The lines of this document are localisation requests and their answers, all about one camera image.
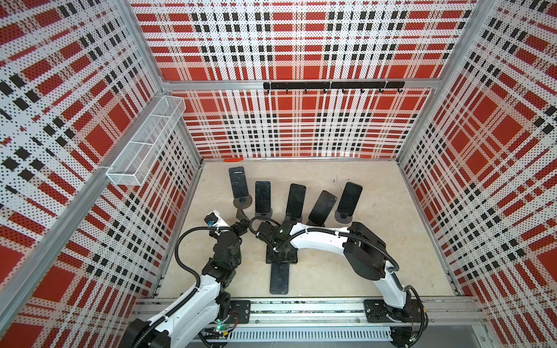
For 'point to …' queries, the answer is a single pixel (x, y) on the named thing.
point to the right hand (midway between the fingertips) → (277, 264)
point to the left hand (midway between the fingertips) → (232, 215)
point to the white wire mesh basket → (134, 164)
